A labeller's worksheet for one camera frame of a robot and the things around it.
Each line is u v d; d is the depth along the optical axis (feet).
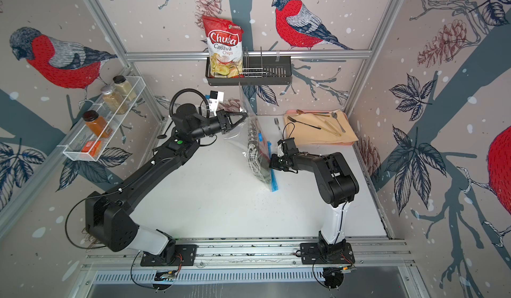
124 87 2.66
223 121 1.99
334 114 3.98
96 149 2.20
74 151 2.16
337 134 3.69
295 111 4.03
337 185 1.67
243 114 2.20
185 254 2.40
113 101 2.45
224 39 2.56
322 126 3.78
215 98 2.12
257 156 2.44
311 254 2.39
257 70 3.11
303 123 3.87
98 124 2.19
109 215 1.33
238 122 2.14
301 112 4.01
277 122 3.87
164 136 3.69
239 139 2.08
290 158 2.45
